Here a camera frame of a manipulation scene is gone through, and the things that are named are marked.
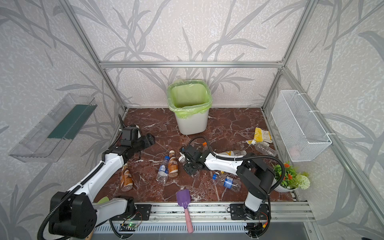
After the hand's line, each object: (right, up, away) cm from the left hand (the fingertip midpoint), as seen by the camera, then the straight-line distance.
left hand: (151, 134), depth 86 cm
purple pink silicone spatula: (+20, -32, -8) cm, 39 cm away
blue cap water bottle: (+7, -23, -3) cm, 24 cm away
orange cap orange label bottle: (+31, -9, +10) cm, 34 cm away
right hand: (+22, -16, +3) cm, 27 cm away
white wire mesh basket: (+71, +2, -25) cm, 76 cm away
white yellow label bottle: (+48, -11, +3) cm, 50 cm away
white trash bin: (+25, +6, +16) cm, 30 cm away
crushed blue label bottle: (+47, -26, -7) cm, 54 cm away
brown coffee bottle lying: (-12, -24, -6) cm, 27 cm away
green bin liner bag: (+21, +24, +19) cm, 37 cm away
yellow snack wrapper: (+70, -2, +16) cm, 72 cm away
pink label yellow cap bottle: (+42, -17, -15) cm, 47 cm away
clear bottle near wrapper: (+69, -9, +7) cm, 70 cm away
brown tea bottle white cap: (+12, -18, 0) cm, 22 cm away
